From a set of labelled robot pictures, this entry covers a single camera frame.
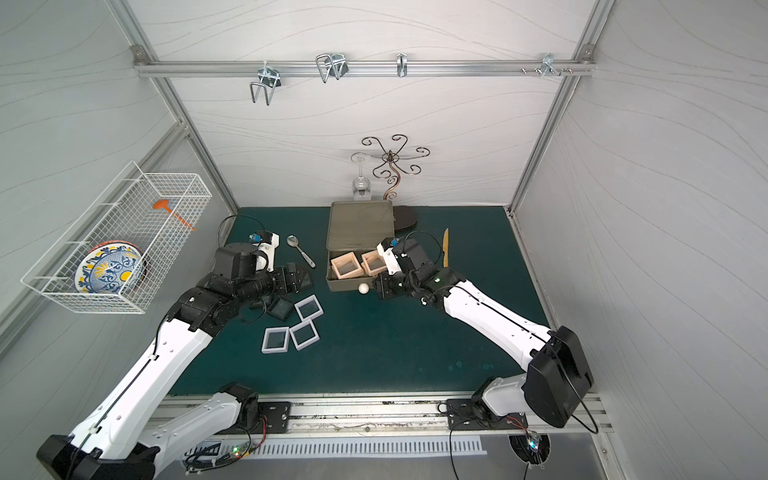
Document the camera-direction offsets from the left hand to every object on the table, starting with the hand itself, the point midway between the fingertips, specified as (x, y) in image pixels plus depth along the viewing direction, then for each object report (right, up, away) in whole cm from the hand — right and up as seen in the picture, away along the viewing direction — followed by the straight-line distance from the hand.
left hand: (295, 270), depth 73 cm
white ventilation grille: (-4, -42, -3) cm, 43 cm away
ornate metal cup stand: (+22, +29, +15) cm, 39 cm away
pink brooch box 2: (+19, +1, +12) cm, 23 cm away
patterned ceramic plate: (-35, +2, -11) cm, 37 cm away
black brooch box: (-10, -14, +17) cm, 25 cm away
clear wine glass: (+14, +25, +22) cm, 36 cm away
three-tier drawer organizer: (+13, +10, +12) cm, 21 cm away
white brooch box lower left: (-10, -22, +13) cm, 28 cm away
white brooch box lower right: (-2, -20, +13) cm, 24 cm away
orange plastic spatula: (-37, +17, +5) cm, 41 cm away
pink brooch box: (+11, 0, +11) cm, 16 cm away
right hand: (+20, -3, +5) cm, 21 cm away
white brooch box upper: (-2, -14, +19) cm, 24 cm away
